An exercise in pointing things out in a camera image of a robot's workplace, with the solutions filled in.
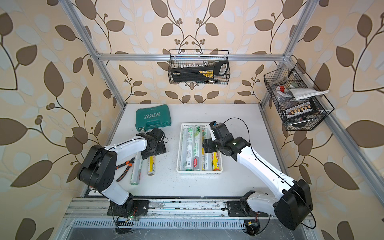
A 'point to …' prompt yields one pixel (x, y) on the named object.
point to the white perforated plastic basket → (191, 172)
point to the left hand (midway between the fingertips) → (158, 151)
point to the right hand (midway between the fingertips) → (208, 143)
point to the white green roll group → (208, 156)
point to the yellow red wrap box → (216, 161)
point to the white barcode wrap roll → (136, 169)
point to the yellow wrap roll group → (203, 162)
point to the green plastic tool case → (154, 117)
